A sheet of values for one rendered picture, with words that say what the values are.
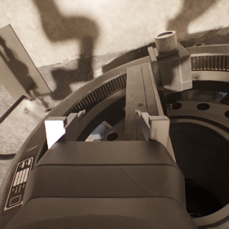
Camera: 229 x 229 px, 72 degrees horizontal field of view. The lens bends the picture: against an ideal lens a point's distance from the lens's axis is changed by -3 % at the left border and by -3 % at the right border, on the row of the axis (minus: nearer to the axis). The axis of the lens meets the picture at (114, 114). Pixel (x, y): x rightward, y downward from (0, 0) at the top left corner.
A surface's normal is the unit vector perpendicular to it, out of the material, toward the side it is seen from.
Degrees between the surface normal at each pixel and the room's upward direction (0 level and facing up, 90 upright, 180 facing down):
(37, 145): 90
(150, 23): 0
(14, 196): 90
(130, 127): 90
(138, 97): 90
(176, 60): 2
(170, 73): 2
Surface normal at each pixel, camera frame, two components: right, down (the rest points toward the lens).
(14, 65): -0.11, 0.63
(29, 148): -0.32, -0.75
